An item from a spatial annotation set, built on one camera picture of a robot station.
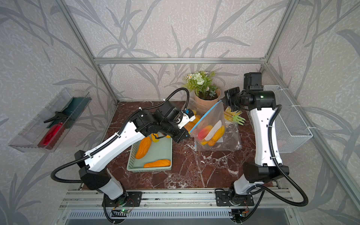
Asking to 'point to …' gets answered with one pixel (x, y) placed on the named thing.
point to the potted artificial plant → (206, 96)
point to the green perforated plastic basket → (161, 150)
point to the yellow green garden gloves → (234, 116)
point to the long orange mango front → (159, 163)
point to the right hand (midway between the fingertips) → (219, 95)
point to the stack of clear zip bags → (233, 137)
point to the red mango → (204, 132)
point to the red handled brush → (52, 136)
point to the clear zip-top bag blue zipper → (209, 134)
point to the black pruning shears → (61, 117)
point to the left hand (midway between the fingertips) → (189, 137)
